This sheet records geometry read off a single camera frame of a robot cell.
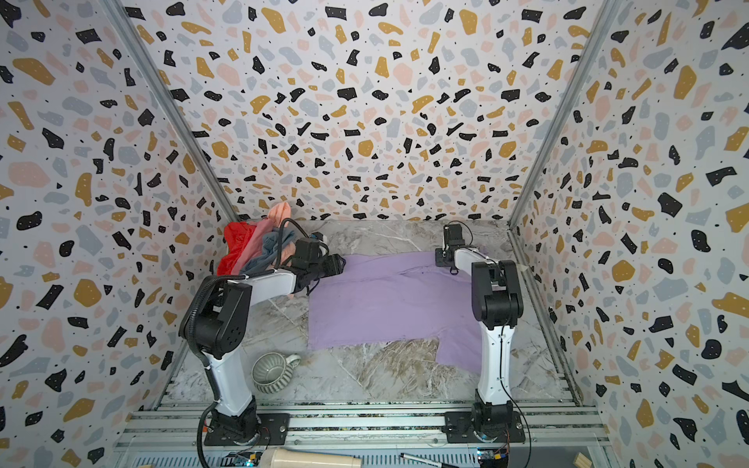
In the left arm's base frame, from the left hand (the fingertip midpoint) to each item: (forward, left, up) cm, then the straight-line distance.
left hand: (340, 256), depth 99 cm
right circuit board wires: (-56, -40, -9) cm, 69 cm away
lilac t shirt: (-10, -19, -10) cm, 24 cm away
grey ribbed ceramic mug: (-35, +17, -8) cm, 40 cm away
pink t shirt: (-1, +26, +7) cm, 27 cm away
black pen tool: (-56, -25, -7) cm, 62 cm away
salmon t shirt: (+18, +24, +3) cm, 30 cm away
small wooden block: (-57, -61, -7) cm, 84 cm away
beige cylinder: (-55, +6, -8) cm, 56 cm away
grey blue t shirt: (0, +22, +5) cm, 23 cm away
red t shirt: (+9, +37, +1) cm, 38 cm away
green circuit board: (-55, +20, -9) cm, 59 cm away
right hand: (+8, -37, -5) cm, 39 cm away
